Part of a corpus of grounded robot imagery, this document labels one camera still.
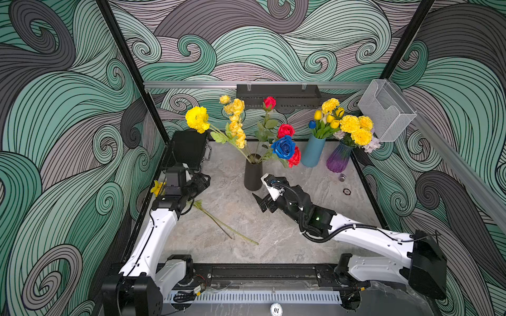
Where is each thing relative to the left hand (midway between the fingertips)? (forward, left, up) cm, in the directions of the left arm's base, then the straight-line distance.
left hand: (208, 176), depth 80 cm
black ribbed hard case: (+31, +18, -15) cm, 39 cm away
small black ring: (+6, -66, -19) cm, 69 cm away
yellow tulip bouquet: (+22, -51, +12) cm, 57 cm away
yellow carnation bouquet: (+12, -60, +15) cm, 64 cm away
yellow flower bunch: (-4, +7, -18) cm, 19 cm away
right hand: (-6, -22, +3) cm, 23 cm away
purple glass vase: (+19, -63, -9) cm, 67 cm away
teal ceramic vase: (+22, -50, -8) cm, 55 cm away
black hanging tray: (+39, -36, +13) cm, 55 cm away
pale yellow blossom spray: (+10, -11, +16) cm, 22 cm away
